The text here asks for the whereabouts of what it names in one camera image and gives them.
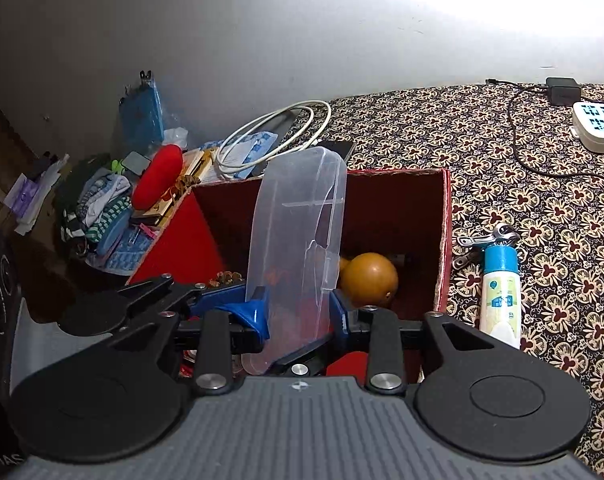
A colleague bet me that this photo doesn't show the brown gourd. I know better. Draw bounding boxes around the brown gourd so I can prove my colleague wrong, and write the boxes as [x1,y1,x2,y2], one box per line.
[338,252,399,307]

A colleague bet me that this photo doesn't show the small grey device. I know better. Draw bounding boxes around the small grey device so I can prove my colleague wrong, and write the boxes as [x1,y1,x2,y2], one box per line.
[121,150,152,176]

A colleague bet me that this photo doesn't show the floral patterned cloth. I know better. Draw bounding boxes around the floral patterned cloth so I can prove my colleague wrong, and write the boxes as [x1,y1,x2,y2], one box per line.
[326,82,604,480]

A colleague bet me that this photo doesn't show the clear plastic container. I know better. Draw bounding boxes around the clear plastic container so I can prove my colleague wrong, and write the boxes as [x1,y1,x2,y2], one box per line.
[242,147,349,377]

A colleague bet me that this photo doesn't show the black charger adapter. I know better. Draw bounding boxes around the black charger adapter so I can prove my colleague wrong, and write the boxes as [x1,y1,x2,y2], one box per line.
[545,77,582,107]

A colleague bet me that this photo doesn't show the coiled white cable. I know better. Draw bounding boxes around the coiled white cable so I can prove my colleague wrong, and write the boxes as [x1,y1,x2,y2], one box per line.
[215,99,332,181]

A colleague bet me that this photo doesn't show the black charger cable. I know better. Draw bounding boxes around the black charger cable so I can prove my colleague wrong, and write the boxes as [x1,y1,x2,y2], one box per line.
[486,78,604,179]

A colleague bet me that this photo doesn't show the blue packet in clear bag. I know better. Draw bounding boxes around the blue packet in clear bag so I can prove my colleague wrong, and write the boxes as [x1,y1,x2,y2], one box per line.
[118,70,165,154]

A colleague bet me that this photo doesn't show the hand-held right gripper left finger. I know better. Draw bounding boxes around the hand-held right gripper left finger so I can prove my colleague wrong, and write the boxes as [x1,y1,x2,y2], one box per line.
[107,285,271,395]

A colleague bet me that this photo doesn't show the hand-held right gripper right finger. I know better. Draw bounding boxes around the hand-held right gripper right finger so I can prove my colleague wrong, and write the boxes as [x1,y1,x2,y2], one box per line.
[331,289,497,394]

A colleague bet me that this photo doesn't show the black phone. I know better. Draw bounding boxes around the black phone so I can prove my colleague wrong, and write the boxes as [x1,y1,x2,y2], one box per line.
[313,140,357,167]

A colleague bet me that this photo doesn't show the blue checkered cloth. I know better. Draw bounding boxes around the blue checkered cloth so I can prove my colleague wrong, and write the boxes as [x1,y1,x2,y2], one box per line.
[88,220,163,277]

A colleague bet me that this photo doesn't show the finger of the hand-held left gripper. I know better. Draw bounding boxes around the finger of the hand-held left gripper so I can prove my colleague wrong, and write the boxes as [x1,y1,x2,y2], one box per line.
[117,274,248,318]
[267,337,335,377]

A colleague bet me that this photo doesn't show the pile of folded cloths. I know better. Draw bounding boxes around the pile of folded cloths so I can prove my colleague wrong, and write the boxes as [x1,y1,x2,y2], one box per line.
[58,167,133,262]

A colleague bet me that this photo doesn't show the small pine cone with raffia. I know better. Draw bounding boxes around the small pine cone with raffia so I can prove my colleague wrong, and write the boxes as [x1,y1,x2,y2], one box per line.
[172,172,203,196]

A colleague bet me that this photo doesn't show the white paper sheets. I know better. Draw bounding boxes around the white paper sheets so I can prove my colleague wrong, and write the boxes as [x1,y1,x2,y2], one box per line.
[4,154,71,237]

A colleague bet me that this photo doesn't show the red cardboard box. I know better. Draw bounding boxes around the red cardboard box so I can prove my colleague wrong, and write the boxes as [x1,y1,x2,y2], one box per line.
[126,168,453,386]

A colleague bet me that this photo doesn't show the white power strip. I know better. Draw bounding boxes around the white power strip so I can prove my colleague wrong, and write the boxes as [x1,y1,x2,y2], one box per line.
[571,100,604,155]

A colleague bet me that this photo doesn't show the white bottle with blue cap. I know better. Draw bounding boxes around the white bottle with blue cap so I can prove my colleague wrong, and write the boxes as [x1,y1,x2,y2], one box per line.
[478,244,523,351]

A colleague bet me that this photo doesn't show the blue and white paper packet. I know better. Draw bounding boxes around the blue and white paper packet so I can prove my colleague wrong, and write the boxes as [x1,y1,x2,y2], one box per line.
[221,131,279,179]

